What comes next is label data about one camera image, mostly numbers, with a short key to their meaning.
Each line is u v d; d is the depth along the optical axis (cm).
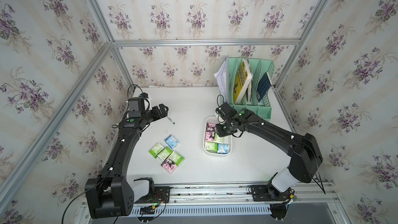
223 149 86
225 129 70
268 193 66
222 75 89
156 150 86
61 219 33
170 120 101
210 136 90
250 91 103
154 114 71
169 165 80
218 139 89
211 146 86
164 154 84
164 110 73
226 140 91
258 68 107
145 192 62
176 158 82
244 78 93
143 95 72
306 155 42
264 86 105
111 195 38
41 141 51
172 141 88
